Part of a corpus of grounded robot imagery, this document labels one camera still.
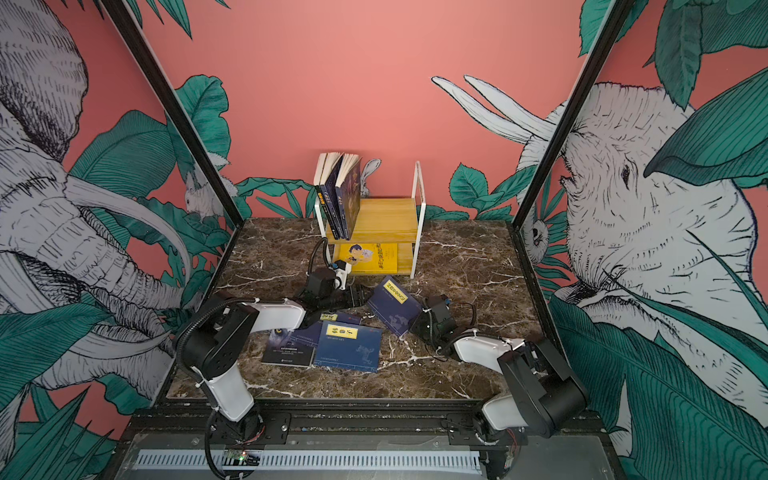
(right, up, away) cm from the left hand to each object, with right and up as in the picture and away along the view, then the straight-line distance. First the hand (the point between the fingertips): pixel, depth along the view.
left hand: (370, 289), depth 92 cm
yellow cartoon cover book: (-1, +9, +12) cm, 16 cm away
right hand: (+11, -9, -1) cm, 15 cm away
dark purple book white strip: (-27, -18, -6) cm, 33 cm away
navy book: (+8, -6, +4) cm, 11 cm away
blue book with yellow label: (-6, -16, -5) cm, 18 cm away
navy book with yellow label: (-18, -13, -3) cm, 23 cm away
